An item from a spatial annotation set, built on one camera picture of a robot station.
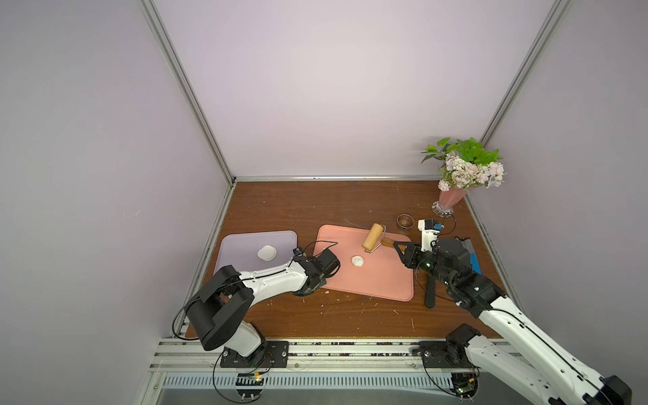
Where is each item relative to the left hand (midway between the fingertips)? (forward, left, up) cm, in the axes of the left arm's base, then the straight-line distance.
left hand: (319, 283), depth 88 cm
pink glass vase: (+31, -51, +12) cm, 60 cm away
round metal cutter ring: (+23, -33, +2) cm, 40 cm away
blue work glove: (+8, -57, +2) cm, 58 cm away
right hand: (+5, -25, +22) cm, 34 cm away
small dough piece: (+7, -14, +3) cm, 16 cm away
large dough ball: (+12, +21, 0) cm, 24 cm away
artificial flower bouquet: (+31, -51, +29) cm, 66 cm away
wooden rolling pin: (+11, -19, +13) cm, 26 cm away
